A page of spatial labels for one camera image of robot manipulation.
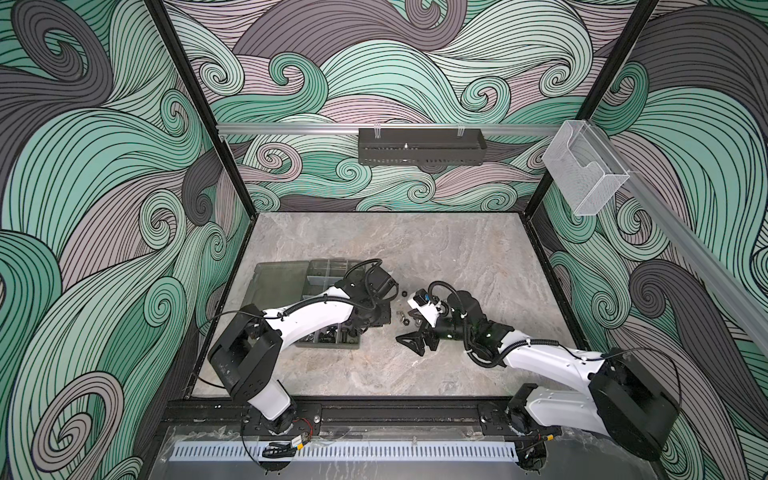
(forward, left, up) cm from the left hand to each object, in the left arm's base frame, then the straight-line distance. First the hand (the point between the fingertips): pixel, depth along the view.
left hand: (385, 316), depth 84 cm
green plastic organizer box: (+14, +36, -7) cm, 39 cm away
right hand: (-4, -5, +3) cm, 8 cm away
